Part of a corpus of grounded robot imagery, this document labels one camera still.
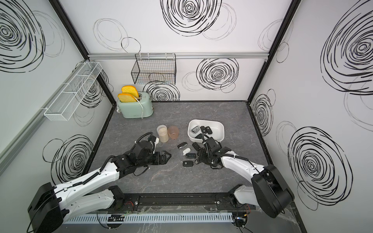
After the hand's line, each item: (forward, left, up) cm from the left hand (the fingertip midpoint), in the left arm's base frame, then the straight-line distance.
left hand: (166, 156), depth 79 cm
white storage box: (+26, -32, -7) cm, 42 cm away
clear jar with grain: (+18, +5, -1) cm, 18 cm away
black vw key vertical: (+25, -27, -10) cm, 37 cm away
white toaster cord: (+38, +41, -6) cm, 57 cm away
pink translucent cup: (+21, -2, -8) cm, 22 cm away
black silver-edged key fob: (+12, -8, -9) cm, 17 cm away
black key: (+24, -23, -9) cm, 34 cm away
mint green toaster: (+33, +27, 0) cm, 42 cm away
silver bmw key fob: (+25, -17, -9) cm, 31 cm away
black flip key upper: (+12, -17, -10) cm, 23 cm away
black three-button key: (+5, -14, -9) cm, 17 cm away
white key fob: (+8, -11, -9) cm, 17 cm away
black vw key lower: (0, -12, -10) cm, 16 cm away
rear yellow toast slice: (+43, +29, +10) cm, 53 cm away
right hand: (+2, -21, -8) cm, 23 cm away
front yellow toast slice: (+36, +30, +9) cm, 48 cm away
